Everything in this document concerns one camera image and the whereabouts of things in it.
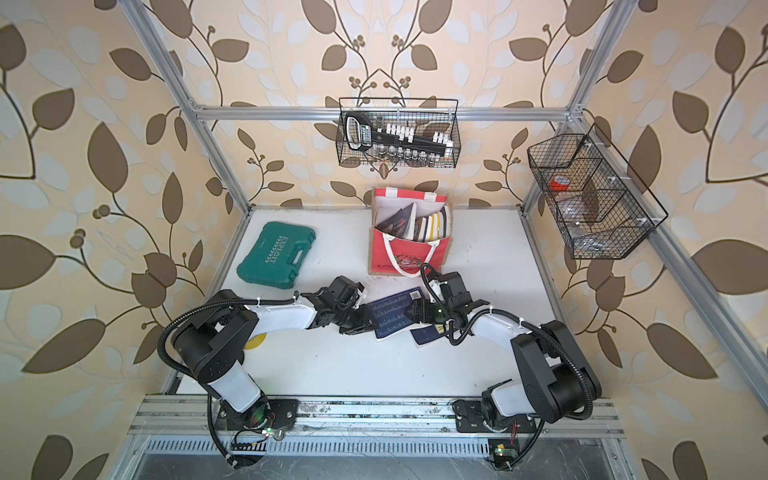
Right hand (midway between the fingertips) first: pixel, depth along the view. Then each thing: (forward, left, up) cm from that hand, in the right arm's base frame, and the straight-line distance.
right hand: (415, 312), depth 90 cm
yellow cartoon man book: (+22, -8, +14) cm, 28 cm away
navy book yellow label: (+1, +7, -1) cm, 7 cm away
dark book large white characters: (+23, +3, +15) cm, 28 cm away
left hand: (-3, +12, 0) cm, 12 cm away
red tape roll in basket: (+22, -40, +31) cm, 55 cm away
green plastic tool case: (+22, +47, +3) cm, 52 cm away
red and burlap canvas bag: (+11, +7, +14) cm, 19 cm away
